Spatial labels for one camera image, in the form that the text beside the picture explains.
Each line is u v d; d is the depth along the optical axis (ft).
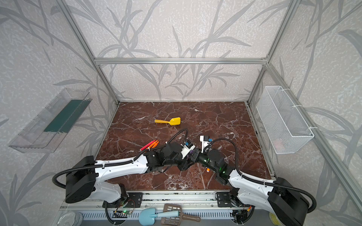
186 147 2.22
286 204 1.35
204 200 2.48
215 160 1.95
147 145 3.07
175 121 3.53
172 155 1.95
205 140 2.33
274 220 2.15
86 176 1.34
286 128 2.00
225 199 2.50
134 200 2.38
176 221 2.23
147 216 2.26
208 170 2.74
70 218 2.11
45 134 2.08
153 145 3.09
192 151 2.31
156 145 3.10
